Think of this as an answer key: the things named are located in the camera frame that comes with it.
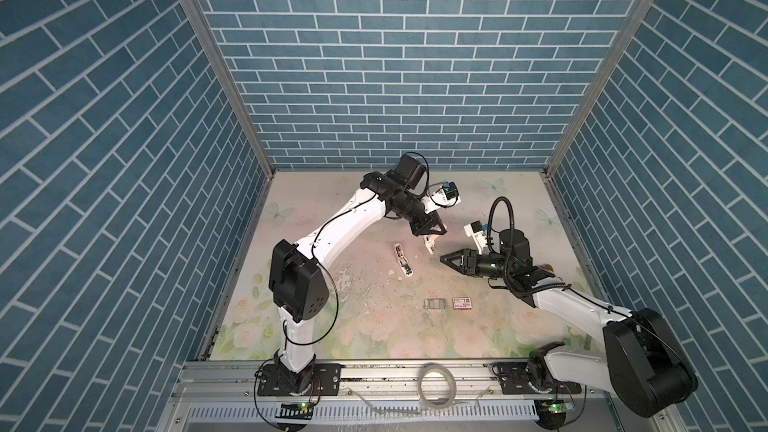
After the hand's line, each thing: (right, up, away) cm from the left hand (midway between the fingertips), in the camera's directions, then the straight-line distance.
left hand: (441, 226), depth 78 cm
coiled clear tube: (+2, -36, -7) cm, 37 cm away
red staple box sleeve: (+7, -23, +8) cm, 26 cm away
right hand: (+1, -9, +3) cm, 10 cm away
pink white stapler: (-3, -4, 0) cm, 5 cm away
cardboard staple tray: (0, -24, +9) cm, 25 cm away
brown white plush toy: (+35, -15, +15) cm, 41 cm away
